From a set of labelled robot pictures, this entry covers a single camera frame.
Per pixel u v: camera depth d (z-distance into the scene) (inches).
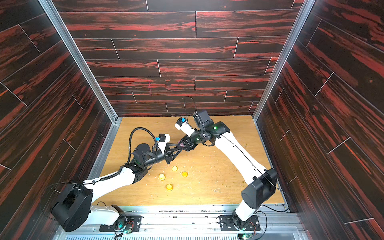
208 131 20.8
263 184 16.2
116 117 48.5
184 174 35.8
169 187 33.4
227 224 28.8
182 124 25.2
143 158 24.6
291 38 29.9
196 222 29.5
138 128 26.6
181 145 27.7
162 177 34.6
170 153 27.0
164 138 25.8
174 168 36.6
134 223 28.3
